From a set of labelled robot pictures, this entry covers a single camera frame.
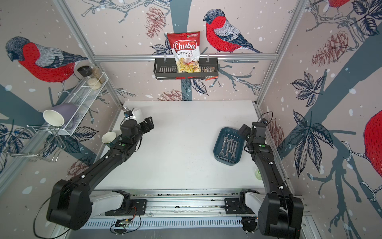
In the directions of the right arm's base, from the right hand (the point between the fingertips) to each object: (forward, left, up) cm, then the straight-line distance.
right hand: (247, 129), depth 85 cm
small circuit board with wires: (-46, +64, -17) cm, 80 cm away
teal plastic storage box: (+7, +5, -17) cm, 19 cm away
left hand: (+2, +57, +7) cm, 58 cm away
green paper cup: (-4, +86, -8) cm, 86 cm away
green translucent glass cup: (-32, +6, +16) cm, 36 cm away
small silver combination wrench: (-10, +6, -16) cm, 20 cm away
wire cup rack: (-20, +98, +13) cm, 101 cm away
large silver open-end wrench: (-9, +14, -16) cm, 22 cm away
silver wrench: (-10, +11, -15) cm, 21 cm away
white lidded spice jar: (+15, +89, +20) cm, 93 cm away
